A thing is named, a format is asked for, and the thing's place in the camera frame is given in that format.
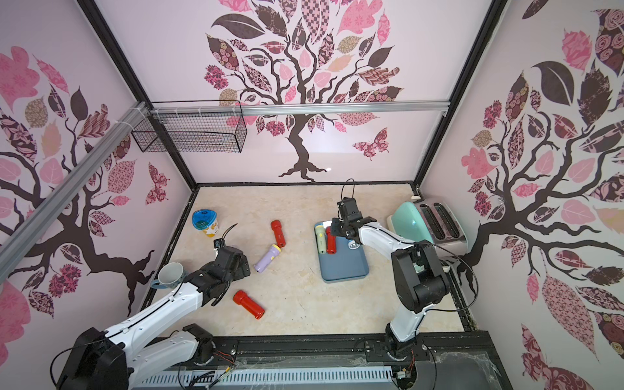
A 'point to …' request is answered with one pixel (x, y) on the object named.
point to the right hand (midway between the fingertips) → (334, 223)
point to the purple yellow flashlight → (270, 253)
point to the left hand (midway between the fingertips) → (234, 270)
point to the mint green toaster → (434, 220)
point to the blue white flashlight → (353, 244)
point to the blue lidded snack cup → (205, 220)
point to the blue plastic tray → (349, 262)
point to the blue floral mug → (171, 276)
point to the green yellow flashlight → (321, 239)
